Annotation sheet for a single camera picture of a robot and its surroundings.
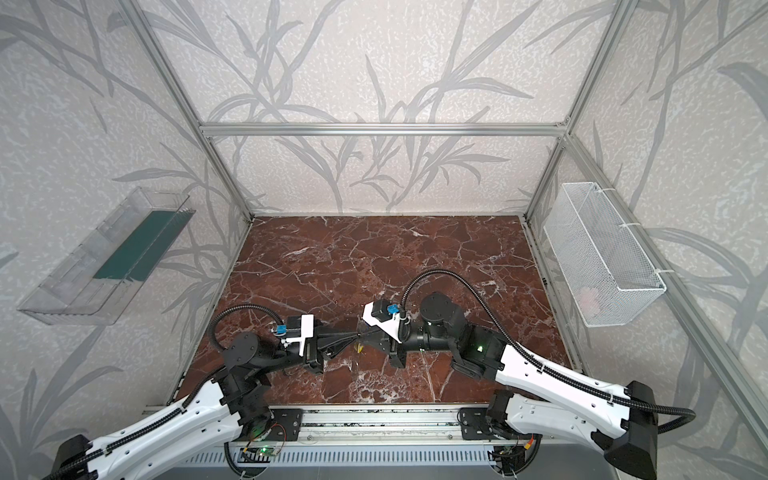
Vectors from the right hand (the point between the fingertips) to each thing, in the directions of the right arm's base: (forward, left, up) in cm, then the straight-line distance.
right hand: (362, 326), depth 61 cm
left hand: (-2, +1, +2) cm, 3 cm away
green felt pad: (+15, +47, +8) cm, 50 cm away
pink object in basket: (+10, -54, -7) cm, 55 cm away
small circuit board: (-19, +24, -28) cm, 42 cm away
